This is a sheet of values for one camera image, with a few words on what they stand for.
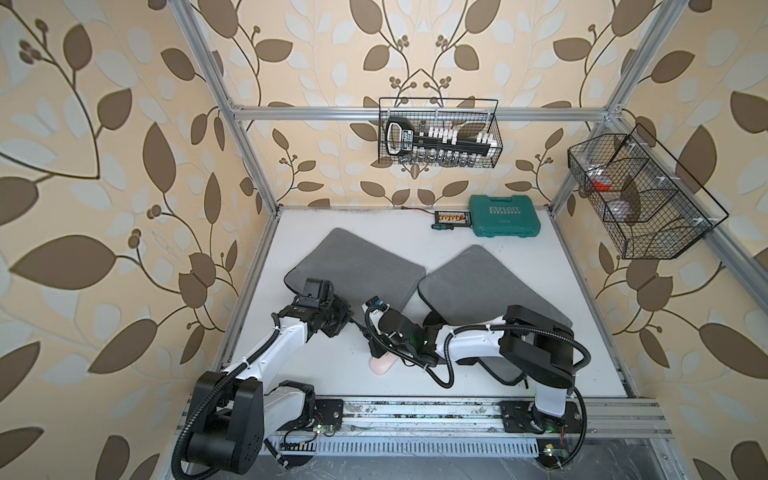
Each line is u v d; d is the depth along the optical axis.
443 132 0.82
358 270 0.99
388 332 0.65
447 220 1.16
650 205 0.73
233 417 0.41
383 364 0.82
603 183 0.81
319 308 0.69
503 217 1.12
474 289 0.95
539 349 0.47
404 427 0.74
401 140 0.85
